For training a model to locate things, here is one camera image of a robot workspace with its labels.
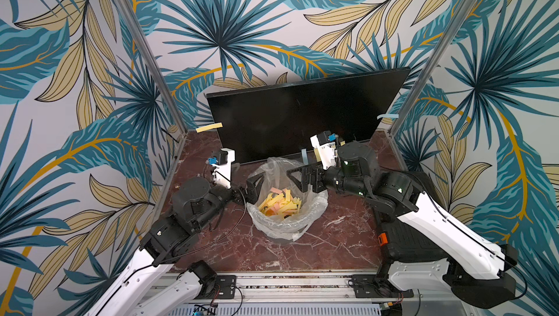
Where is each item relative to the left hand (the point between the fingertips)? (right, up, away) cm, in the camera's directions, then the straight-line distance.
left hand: (251, 174), depth 60 cm
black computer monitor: (+8, +19, +25) cm, 33 cm away
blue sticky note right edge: (+48, +20, +21) cm, 56 cm away
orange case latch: (+46, -26, +19) cm, 56 cm away
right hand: (+13, +1, 0) cm, 13 cm away
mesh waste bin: (+8, -17, +3) cm, 19 cm away
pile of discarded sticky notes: (+8, -14, +28) cm, 32 cm away
